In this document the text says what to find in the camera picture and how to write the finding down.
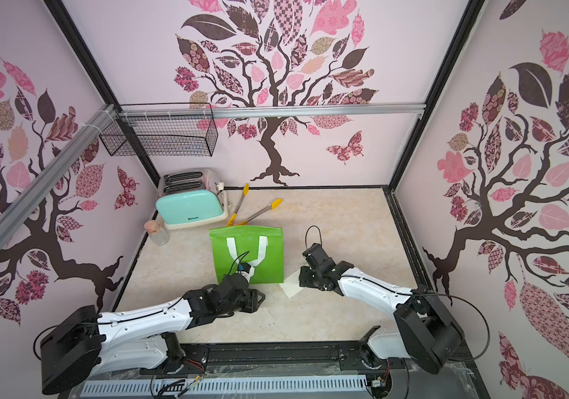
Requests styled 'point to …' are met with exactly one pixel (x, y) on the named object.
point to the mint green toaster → (190, 199)
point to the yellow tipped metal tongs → (274, 204)
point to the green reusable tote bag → (261, 247)
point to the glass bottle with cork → (157, 234)
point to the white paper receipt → (291, 285)
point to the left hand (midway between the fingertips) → (260, 302)
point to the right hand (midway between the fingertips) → (302, 276)
